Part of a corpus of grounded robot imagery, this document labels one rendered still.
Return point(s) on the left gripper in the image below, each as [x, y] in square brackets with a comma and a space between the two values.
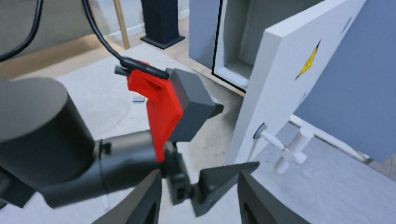
[135, 155]

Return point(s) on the light grey cabinet door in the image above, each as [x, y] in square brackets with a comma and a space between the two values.
[274, 51]

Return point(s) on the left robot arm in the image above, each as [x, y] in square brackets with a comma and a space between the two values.
[44, 140]

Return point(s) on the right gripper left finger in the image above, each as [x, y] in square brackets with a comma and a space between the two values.
[140, 206]

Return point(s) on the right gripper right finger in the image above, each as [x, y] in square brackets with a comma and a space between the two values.
[258, 205]

